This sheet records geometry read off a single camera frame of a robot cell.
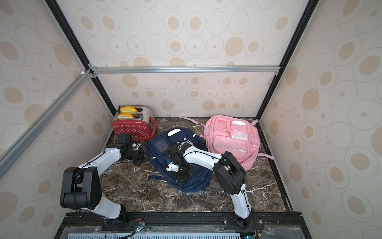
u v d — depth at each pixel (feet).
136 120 3.24
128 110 3.19
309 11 2.26
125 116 3.07
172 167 2.60
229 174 1.63
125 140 2.43
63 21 2.35
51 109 2.17
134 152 2.61
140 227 2.34
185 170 2.39
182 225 2.39
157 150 3.01
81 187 1.45
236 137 3.38
